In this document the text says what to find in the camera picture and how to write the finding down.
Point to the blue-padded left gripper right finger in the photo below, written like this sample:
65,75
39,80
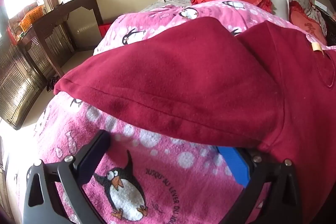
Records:
253,169

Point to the pink penguin blanket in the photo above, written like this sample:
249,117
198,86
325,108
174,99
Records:
145,176

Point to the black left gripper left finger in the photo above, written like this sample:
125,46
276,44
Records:
42,201

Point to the right red heart cushion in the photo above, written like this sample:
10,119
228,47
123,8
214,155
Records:
298,18

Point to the orange plastic basket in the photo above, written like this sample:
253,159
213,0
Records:
31,17

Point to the dark red fleece sweater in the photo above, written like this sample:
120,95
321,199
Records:
265,88

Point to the dark wooden desk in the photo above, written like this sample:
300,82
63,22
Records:
43,28

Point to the white pillow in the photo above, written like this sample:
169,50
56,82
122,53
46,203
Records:
280,8

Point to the dark carved headboard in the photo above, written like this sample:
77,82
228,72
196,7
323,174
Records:
330,27

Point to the red box under desk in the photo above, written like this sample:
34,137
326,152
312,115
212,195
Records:
103,28

